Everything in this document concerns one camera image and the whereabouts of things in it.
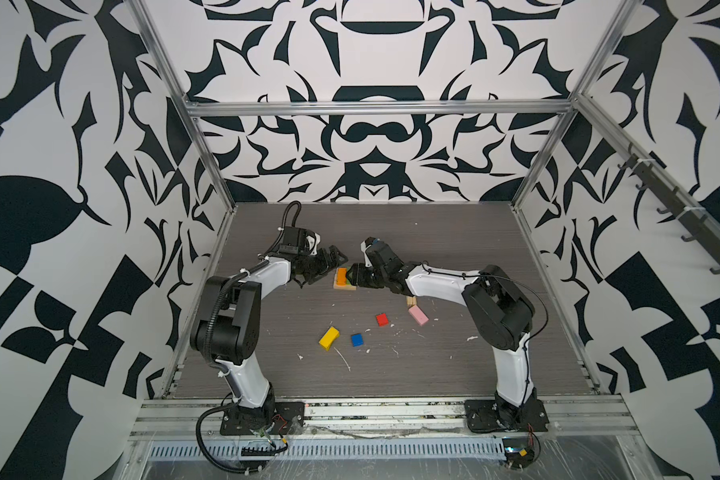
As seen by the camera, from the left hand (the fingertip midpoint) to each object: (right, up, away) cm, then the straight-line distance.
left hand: (339, 259), depth 94 cm
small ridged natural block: (+22, -13, 0) cm, 26 cm away
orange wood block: (0, -6, +3) cm, 7 cm away
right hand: (+3, -5, -1) cm, 6 cm away
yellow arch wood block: (-2, -21, -9) cm, 23 cm away
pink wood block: (+24, -16, -2) cm, 29 cm away
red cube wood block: (+13, -18, -2) cm, 23 cm away
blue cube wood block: (+6, -23, -6) cm, 24 cm away
